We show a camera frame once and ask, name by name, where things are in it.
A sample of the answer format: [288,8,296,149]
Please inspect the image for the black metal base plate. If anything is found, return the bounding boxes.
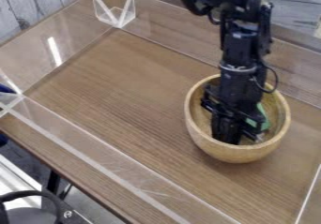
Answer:
[40,197,93,224]

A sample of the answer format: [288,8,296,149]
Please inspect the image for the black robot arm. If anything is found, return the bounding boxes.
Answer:
[181,0,272,144]

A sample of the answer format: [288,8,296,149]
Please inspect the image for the clear acrylic corner bracket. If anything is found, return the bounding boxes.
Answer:
[93,0,137,29]

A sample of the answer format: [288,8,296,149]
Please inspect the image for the blue object at edge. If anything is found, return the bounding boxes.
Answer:
[0,83,16,94]

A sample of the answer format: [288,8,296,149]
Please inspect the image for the clear acrylic tray wall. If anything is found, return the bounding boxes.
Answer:
[0,74,242,224]

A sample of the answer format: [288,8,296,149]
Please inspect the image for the black table leg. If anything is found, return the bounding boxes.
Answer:
[47,171,62,194]

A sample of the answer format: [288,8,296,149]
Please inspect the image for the black cable loop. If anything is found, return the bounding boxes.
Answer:
[0,189,64,224]

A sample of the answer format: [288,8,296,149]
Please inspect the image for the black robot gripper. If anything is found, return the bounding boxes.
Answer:
[201,64,268,144]

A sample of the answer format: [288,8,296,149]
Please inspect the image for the green rectangular block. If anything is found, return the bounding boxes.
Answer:
[246,103,272,133]

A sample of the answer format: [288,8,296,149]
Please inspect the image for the brown wooden bowl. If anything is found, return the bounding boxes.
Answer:
[183,74,292,163]

